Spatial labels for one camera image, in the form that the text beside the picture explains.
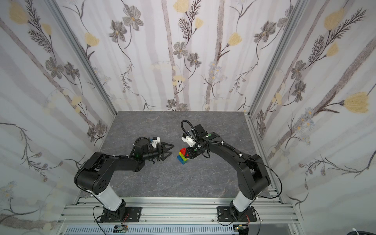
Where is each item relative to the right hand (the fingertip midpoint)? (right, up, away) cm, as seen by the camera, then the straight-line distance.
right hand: (190, 151), depth 84 cm
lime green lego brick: (-3, -5, +1) cm, 6 cm away
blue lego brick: (-6, -5, +3) cm, 8 cm away
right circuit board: (+26, -37, -13) cm, 47 cm away
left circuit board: (-36, -37, -13) cm, 53 cm away
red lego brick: (-4, 0, +1) cm, 5 cm away
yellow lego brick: (-7, -1, +2) cm, 7 cm away
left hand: (-10, +1, +2) cm, 11 cm away
